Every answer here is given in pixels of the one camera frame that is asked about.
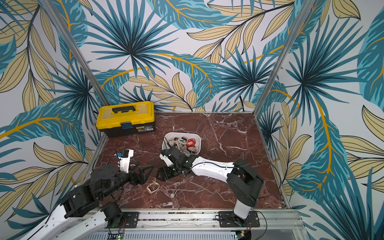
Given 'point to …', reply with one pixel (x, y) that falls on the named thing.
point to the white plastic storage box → (195, 150)
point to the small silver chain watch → (172, 195)
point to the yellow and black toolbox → (123, 119)
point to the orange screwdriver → (242, 155)
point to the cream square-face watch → (181, 142)
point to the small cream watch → (174, 139)
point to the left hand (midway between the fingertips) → (146, 168)
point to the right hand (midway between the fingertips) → (162, 174)
